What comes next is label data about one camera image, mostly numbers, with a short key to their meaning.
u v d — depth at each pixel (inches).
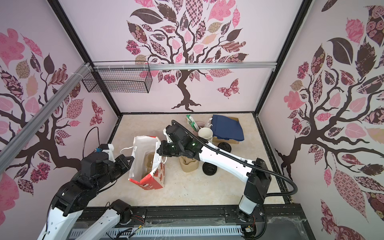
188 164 31.8
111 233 27.4
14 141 20.4
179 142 21.3
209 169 34.5
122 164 21.7
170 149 24.4
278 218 28.7
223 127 41.0
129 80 31.5
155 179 26.0
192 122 36.2
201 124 38.4
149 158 34.4
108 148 22.8
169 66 36.7
